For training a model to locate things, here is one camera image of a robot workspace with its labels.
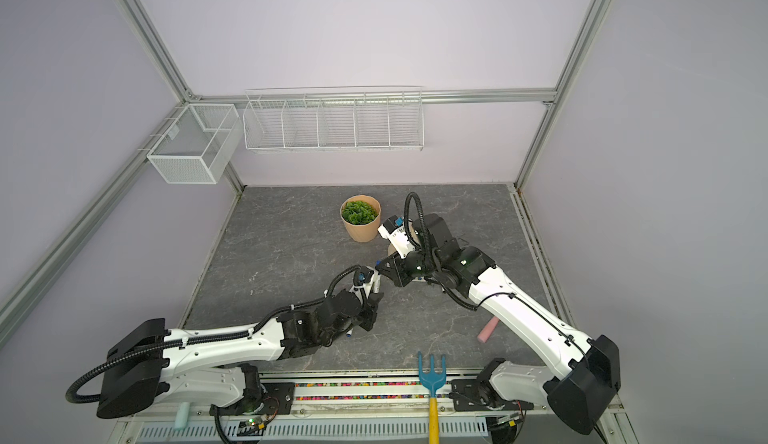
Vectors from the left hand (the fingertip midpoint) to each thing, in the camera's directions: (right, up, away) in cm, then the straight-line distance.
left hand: (380, 297), depth 76 cm
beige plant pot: (-7, +15, +23) cm, 28 cm away
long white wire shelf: (-16, +53, +22) cm, 60 cm away
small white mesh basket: (-63, +44, +22) cm, 80 cm away
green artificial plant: (-8, +22, +21) cm, 32 cm away
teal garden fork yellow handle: (+14, -22, -1) cm, 26 cm away
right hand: (0, +8, -5) cm, 9 cm away
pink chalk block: (+30, -11, +6) cm, 33 cm away
